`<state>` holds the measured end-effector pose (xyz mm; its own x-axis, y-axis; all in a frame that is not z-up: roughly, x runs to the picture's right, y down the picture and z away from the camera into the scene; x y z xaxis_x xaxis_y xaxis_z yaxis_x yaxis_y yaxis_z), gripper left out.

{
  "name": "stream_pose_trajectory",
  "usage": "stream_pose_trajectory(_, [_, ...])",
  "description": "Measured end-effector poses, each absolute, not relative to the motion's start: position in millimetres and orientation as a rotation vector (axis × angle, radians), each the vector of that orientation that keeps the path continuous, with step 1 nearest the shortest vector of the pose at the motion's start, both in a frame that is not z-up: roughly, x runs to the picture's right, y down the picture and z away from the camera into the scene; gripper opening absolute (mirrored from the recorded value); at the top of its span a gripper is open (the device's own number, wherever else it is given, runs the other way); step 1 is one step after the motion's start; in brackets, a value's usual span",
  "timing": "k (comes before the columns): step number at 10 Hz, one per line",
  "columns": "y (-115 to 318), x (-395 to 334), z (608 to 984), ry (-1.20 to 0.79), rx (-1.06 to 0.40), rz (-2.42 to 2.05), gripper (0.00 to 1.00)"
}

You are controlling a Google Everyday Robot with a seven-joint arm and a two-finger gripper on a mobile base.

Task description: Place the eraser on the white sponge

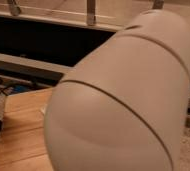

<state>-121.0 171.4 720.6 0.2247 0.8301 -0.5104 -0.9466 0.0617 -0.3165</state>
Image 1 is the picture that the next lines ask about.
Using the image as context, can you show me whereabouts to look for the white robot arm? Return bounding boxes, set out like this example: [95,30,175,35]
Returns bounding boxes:
[44,10,190,171]

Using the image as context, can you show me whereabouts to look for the grey metal frame rail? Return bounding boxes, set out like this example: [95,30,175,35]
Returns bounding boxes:
[0,53,71,85]

